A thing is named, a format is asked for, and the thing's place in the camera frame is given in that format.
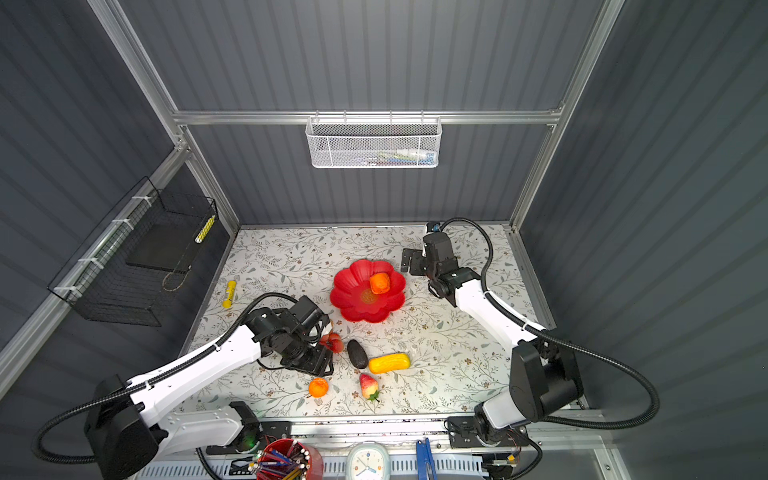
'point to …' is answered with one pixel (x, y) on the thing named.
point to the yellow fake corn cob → (388, 362)
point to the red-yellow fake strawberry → (369, 387)
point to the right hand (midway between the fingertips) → (421, 255)
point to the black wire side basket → (126, 272)
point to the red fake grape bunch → (332, 341)
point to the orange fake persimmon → (380, 283)
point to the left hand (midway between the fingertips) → (324, 371)
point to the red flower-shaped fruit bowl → (353, 295)
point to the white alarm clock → (368, 460)
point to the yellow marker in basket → (204, 229)
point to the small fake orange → (318, 387)
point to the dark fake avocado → (357, 354)
